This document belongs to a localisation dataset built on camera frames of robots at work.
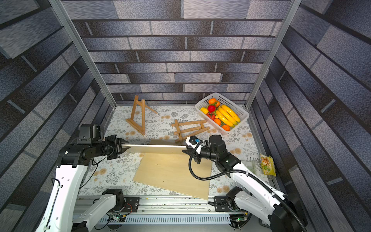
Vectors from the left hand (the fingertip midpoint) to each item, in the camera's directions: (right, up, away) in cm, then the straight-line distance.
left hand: (132, 138), depth 67 cm
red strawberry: (+45, +12, +38) cm, 60 cm away
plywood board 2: (+16, -24, +21) cm, 35 cm away
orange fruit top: (+47, +24, +46) cm, 70 cm away
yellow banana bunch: (+56, +11, +34) cm, 66 cm away
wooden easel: (-6, +2, +31) cm, 31 cm away
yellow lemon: (+39, +16, +40) cm, 58 cm away
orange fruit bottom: (+54, +3, +33) cm, 63 cm away
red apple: (+45, +17, +39) cm, 62 cm away
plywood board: (+9, -11, +27) cm, 31 cm away
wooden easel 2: (+25, +1, +38) cm, 45 cm away
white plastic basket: (+68, +13, +36) cm, 78 cm away
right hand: (+24, -5, +6) cm, 25 cm away
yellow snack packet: (+74, -18, +16) cm, 78 cm away
